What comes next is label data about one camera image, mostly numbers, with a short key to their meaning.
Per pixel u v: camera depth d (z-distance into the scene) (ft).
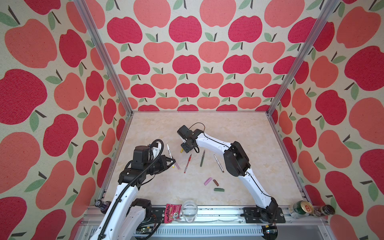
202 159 3.13
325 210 2.22
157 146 2.28
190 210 2.48
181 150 3.16
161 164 2.16
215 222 2.40
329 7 2.28
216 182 2.81
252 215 2.39
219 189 2.70
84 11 2.31
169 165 2.35
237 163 2.07
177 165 3.00
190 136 2.47
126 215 1.58
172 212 2.44
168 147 2.51
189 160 3.13
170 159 2.43
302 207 2.22
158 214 2.43
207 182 2.82
